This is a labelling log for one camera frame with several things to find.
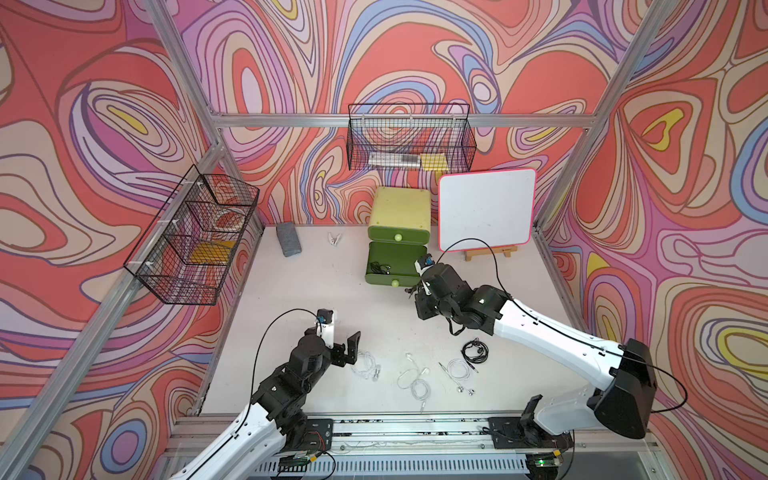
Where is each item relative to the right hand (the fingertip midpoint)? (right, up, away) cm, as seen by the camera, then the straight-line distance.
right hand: (422, 304), depth 78 cm
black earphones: (-13, +9, +19) cm, 25 cm away
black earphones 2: (+17, -16, +9) cm, 25 cm away
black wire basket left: (-60, +13, -5) cm, 61 cm away
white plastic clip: (-30, +18, +34) cm, 48 cm away
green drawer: (-7, +10, +19) cm, 23 cm away
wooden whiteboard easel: (+34, +15, +28) cm, 46 cm away
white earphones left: (-16, -19, +6) cm, 25 cm away
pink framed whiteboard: (+25, +28, +22) cm, 44 cm away
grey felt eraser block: (-47, +19, +33) cm, 61 cm away
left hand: (-20, -8, +1) cm, 21 cm away
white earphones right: (+11, -20, +5) cm, 24 cm away
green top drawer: (-5, +19, +13) cm, 24 cm away
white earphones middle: (-2, -22, +4) cm, 22 cm away
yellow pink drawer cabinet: (-5, +29, +18) cm, 34 cm away
